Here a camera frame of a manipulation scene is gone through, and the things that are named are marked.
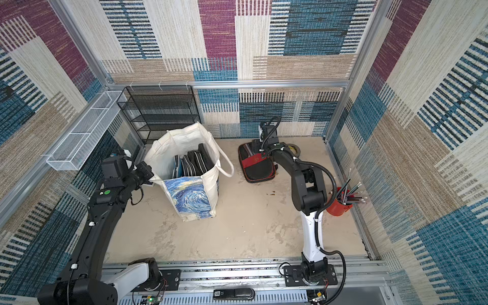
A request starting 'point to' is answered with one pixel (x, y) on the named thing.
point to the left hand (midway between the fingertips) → (151, 165)
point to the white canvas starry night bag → (194, 197)
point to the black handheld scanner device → (243, 293)
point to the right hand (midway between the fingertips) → (262, 145)
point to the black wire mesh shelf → (155, 110)
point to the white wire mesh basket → (76, 149)
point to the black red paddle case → (256, 168)
